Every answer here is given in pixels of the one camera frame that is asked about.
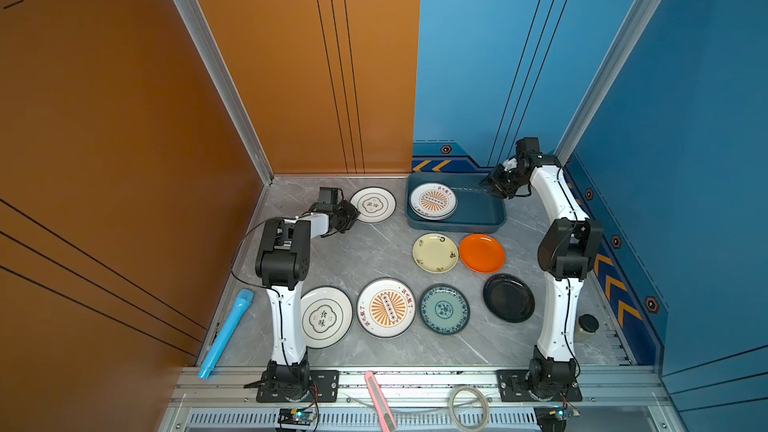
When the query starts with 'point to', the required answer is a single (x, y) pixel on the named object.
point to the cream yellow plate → (435, 252)
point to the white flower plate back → (374, 203)
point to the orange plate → (481, 253)
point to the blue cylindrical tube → (242, 299)
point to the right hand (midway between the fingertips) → (481, 184)
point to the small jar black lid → (589, 323)
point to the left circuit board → (299, 416)
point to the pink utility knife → (385, 412)
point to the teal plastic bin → (478, 210)
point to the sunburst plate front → (386, 307)
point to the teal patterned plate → (444, 309)
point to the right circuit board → (553, 418)
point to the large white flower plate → (328, 316)
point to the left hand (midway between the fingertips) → (362, 209)
